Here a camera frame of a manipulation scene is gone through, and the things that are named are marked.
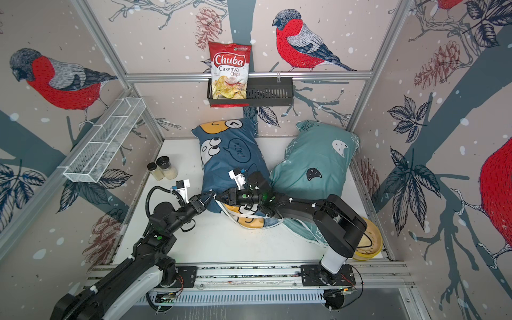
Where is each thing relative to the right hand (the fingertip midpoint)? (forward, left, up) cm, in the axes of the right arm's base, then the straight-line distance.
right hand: (217, 199), depth 75 cm
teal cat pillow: (+20, -41, -2) cm, 45 cm away
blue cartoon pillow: (+32, +3, -3) cm, 32 cm away
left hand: (+2, 0, +3) cm, 4 cm away
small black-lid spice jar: (+22, +39, -10) cm, 46 cm away
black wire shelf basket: (+61, -15, +9) cm, 63 cm away
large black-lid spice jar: (+22, +32, -7) cm, 39 cm away
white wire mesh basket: (+7, +46, +13) cm, 48 cm away
